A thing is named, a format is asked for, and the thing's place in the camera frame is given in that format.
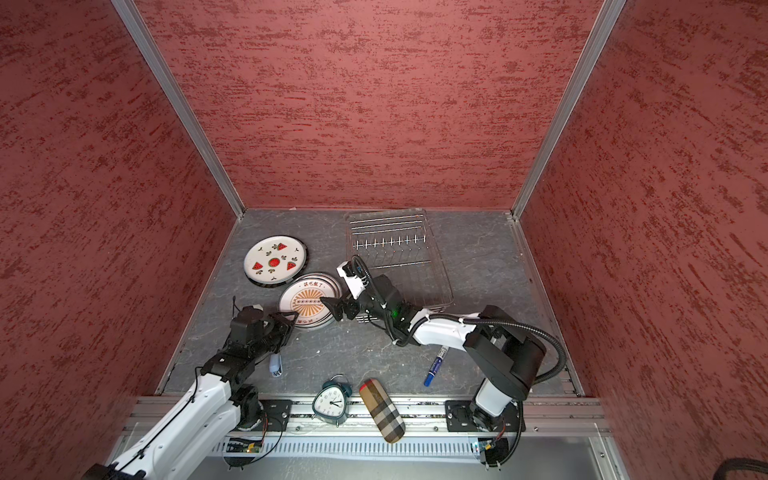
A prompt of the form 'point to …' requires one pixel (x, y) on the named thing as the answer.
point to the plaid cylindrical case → (387, 419)
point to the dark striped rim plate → (275, 261)
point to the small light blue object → (276, 365)
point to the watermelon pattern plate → (275, 261)
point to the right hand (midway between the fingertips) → (331, 294)
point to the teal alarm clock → (329, 401)
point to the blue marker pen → (437, 362)
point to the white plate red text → (303, 293)
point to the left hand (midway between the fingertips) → (300, 321)
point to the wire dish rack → (400, 245)
